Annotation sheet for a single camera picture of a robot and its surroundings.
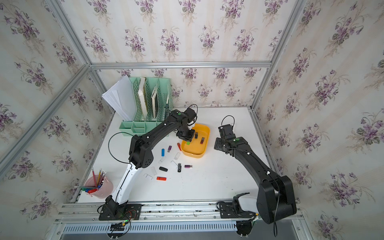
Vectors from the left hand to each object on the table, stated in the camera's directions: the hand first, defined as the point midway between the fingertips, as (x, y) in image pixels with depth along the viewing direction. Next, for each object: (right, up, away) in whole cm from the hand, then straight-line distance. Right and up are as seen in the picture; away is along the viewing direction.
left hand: (192, 140), depth 92 cm
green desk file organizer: (-26, +25, +9) cm, 38 cm away
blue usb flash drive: (-19, -8, +4) cm, 21 cm away
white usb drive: (-10, -10, +1) cm, 14 cm away
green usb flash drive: (-3, -1, -1) cm, 3 cm away
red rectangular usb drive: (-18, -21, -8) cm, 28 cm away
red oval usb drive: (-9, -4, +6) cm, 11 cm away
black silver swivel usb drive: (-8, -16, -4) cm, 18 cm away
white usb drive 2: (-25, -19, -8) cm, 33 cm away
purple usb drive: (-15, -6, +4) cm, 16 cm away
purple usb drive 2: (-3, -15, -4) cm, 16 cm away
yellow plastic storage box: (+4, -4, +4) cm, 7 cm away
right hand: (+19, -2, -6) cm, 20 cm away
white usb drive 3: (-24, -18, -3) cm, 30 cm away
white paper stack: (-47, +28, +5) cm, 55 cm away
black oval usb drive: (-17, -17, -4) cm, 24 cm away
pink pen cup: (-50, -21, -15) cm, 56 cm away
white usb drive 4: (-11, -14, -3) cm, 18 cm away
